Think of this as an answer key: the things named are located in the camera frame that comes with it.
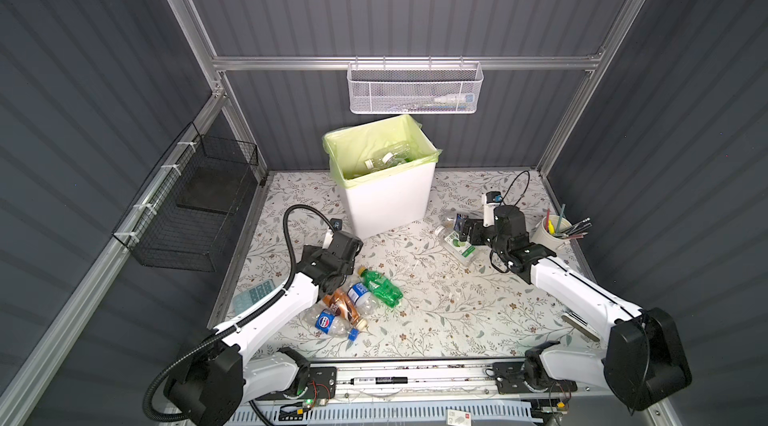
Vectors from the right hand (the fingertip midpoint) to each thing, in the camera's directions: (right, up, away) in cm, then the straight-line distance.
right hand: (476, 222), depth 86 cm
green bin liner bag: (-38, +24, +7) cm, 45 cm away
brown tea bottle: (-39, -23, -4) cm, 45 cm away
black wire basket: (-76, +3, -13) cm, 77 cm away
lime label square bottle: (-2, -10, +7) cm, 13 cm away
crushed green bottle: (-28, -19, +1) cm, 34 cm away
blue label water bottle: (-32, -23, 0) cm, 40 cm away
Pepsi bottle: (-42, -26, -7) cm, 50 cm away
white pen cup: (+27, -4, +7) cm, 28 cm away
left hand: (-43, -9, -2) cm, 44 cm away
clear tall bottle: (-24, +21, +10) cm, 33 cm away
